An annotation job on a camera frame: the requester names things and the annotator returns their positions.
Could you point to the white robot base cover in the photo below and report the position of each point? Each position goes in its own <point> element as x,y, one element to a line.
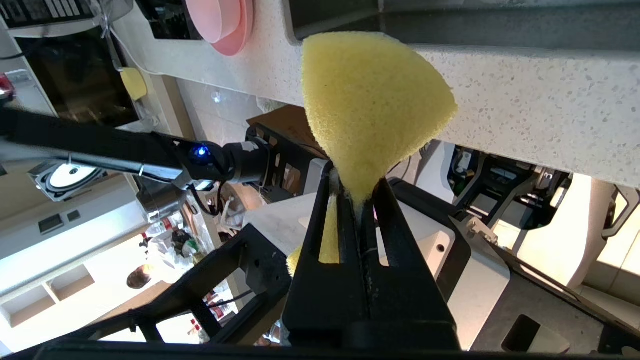
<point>475,290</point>

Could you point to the black induction cooktop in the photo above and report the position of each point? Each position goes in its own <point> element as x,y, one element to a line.
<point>165,20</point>

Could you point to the yellow green sponge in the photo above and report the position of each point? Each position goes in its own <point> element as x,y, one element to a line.
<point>370,100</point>

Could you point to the pale pink bowl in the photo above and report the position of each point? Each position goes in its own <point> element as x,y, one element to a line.
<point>215,20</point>

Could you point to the pale yellow hanging pad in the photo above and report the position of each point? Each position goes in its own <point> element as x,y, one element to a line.
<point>134,82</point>

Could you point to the cream curved plastic panel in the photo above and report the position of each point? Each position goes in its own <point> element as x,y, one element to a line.
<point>565,235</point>

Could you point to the white wall shelf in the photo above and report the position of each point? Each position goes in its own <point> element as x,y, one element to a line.
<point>50,295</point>

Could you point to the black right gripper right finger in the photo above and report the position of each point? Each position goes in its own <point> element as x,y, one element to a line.
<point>410,310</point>

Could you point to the black background machine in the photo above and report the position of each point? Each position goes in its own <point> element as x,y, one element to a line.
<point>500,185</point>

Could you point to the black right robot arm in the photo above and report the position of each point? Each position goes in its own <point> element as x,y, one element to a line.
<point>250,260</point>

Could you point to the round white ceiling light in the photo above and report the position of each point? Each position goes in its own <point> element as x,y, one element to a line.
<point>67,176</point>

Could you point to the stainless steel sink basin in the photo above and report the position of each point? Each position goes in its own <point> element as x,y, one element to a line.
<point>340,15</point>

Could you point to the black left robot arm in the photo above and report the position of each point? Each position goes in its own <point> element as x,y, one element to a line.
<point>100,140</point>

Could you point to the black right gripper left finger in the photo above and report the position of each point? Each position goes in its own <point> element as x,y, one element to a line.
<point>325,310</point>

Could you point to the brown cardboard box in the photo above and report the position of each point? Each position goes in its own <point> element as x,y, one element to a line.
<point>285,122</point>

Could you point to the black oven glass door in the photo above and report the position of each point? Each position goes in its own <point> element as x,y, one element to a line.
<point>75,80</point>

